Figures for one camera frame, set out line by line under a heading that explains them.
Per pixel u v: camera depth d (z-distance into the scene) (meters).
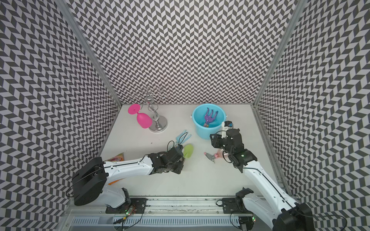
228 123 0.68
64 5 0.71
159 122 1.05
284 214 0.39
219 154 0.89
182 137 1.02
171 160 0.65
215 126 0.81
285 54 0.81
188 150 0.89
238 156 0.57
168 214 0.71
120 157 0.87
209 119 0.97
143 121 0.92
